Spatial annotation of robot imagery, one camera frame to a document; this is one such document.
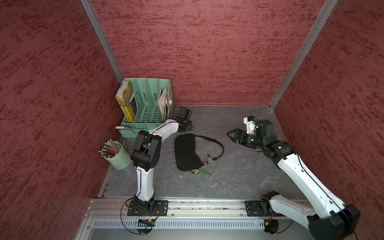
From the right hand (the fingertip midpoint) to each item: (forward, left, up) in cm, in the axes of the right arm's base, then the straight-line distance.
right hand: (230, 138), depth 75 cm
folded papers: (+28, +37, +1) cm, 47 cm away
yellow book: (+30, +63, +4) cm, 70 cm away
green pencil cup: (-1, +65, -10) cm, 66 cm away
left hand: (+18, +24, -16) cm, 34 cm away
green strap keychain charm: (-8, +16, -21) cm, 28 cm away
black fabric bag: (0, +24, -21) cm, 32 cm away
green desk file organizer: (+39, +52, 0) cm, 65 cm away
